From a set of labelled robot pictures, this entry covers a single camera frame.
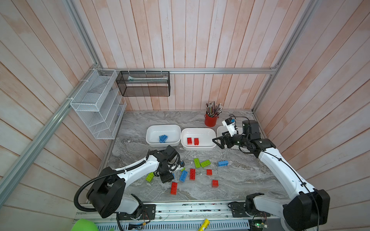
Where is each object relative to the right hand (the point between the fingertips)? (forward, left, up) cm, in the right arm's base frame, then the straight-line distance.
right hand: (218, 136), depth 80 cm
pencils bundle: (+31, -2, -10) cm, 32 cm away
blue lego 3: (-17, +20, -18) cm, 32 cm away
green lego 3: (-8, +6, -20) cm, 22 cm away
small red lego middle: (-14, +4, -19) cm, 24 cm away
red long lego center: (-15, +14, -19) cm, 28 cm away
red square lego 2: (+7, +11, -17) cm, 22 cm away
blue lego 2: (-8, -6, -19) cm, 21 cm away
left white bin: (+17, +28, -20) cm, 38 cm away
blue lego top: (+10, +35, -17) cm, 40 cm away
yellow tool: (-40, +9, -18) cm, 45 cm away
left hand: (-17, +30, -17) cm, 39 cm away
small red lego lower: (-21, +2, -17) cm, 27 cm away
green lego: (-16, +19, -10) cm, 27 cm away
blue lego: (+11, +38, -19) cm, 43 cm away
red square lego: (+9, +16, -19) cm, 26 cm away
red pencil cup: (+22, +1, -14) cm, 26 cm away
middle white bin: (+13, +5, -18) cm, 23 cm away
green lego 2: (-8, +11, -20) cm, 24 cm away
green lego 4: (-18, +40, -18) cm, 47 cm away
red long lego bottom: (-24, +25, -20) cm, 40 cm away
